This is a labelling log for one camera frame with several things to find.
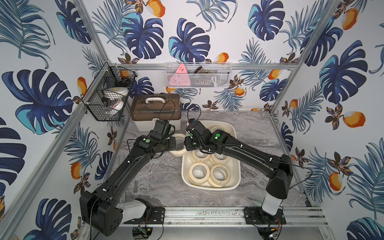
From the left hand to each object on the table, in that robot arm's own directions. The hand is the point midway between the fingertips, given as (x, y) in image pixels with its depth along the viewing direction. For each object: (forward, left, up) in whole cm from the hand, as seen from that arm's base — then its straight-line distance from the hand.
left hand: (171, 140), depth 77 cm
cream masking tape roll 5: (-8, -15, -21) cm, 27 cm away
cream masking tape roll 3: (-1, -16, -15) cm, 22 cm away
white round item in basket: (+18, +32, +13) cm, 39 cm away
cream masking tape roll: (-7, -4, -1) cm, 8 cm away
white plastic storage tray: (-3, -36, -19) cm, 41 cm away
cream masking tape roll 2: (+22, -27, -14) cm, 37 cm away
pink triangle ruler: (+36, -1, +13) cm, 38 cm away
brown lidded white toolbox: (+22, +20, 0) cm, 30 cm away
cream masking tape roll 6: (-9, -28, -21) cm, 36 cm away
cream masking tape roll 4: (-2, -26, -14) cm, 30 cm away
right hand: (0, -8, -1) cm, 8 cm away
